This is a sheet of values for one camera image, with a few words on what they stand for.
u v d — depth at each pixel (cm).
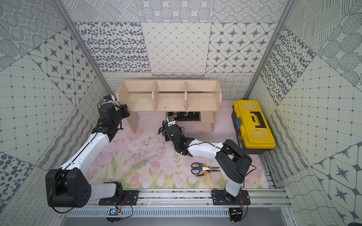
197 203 73
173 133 64
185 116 93
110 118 61
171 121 74
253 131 82
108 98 70
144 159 88
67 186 40
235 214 73
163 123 86
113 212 71
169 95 88
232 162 46
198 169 84
